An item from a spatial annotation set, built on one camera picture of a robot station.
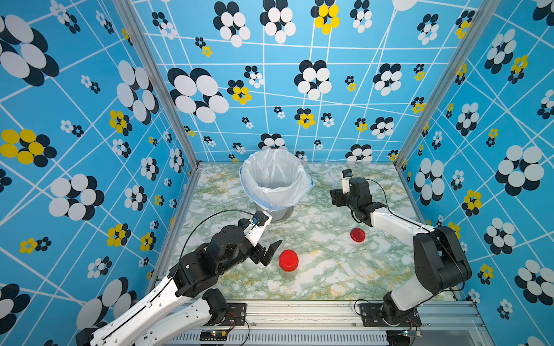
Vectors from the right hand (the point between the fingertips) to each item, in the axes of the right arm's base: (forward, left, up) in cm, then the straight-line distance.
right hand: (341, 188), depth 93 cm
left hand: (-27, +28, +14) cm, 42 cm away
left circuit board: (-52, +49, -15) cm, 73 cm away
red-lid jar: (-32, +24, -1) cm, 40 cm away
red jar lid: (-16, -6, -11) cm, 21 cm away
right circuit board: (-51, -14, -12) cm, 55 cm away
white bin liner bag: (+7, +30, -1) cm, 30 cm away
